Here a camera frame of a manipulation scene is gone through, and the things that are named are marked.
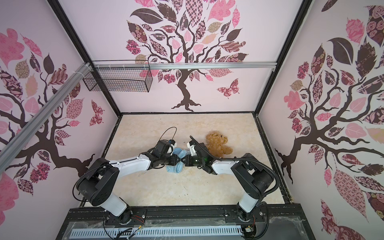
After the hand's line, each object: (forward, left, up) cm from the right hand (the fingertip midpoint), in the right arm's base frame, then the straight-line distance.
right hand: (181, 158), depth 87 cm
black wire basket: (+46, +40, +28) cm, 67 cm away
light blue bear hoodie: (-4, +1, -4) cm, 6 cm away
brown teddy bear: (+12, -22, 0) cm, 25 cm away
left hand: (0, +2, -4) cm, 5 cm away
